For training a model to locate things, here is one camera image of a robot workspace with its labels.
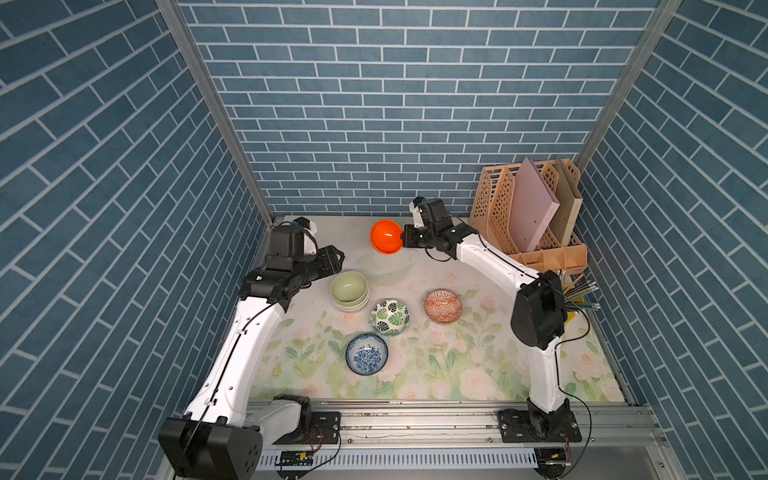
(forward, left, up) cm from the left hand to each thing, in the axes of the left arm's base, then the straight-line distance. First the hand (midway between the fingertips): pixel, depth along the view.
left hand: (344, 256), depth 75 cm
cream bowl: (-1, 0, -19) cm, 19 cm away
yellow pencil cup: (0, -67, -15) cm, 68 cm away
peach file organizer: (+36, -51, -21) cm, 66 cm away
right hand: (+15, -15, -9) cm, 23 cm away
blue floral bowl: (-15, -5, -26) cm, 31 cm away
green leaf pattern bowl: (-4, -11, -26) cm, 29 cm away
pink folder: (+28, -59, -6) cm, 65 cm away
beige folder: (+21, -65, +2) cm, 68 cm away
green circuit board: (-39, +10, -30) cm, 50 cm away
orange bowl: (+15, -10, -9) cm, 20 cm away
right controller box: (-40, -51, -27) cm, 70 cm away
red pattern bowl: (0, -29, -25) cm, 38 cm away
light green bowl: (+5, +1, -17) cm, 18 cm away
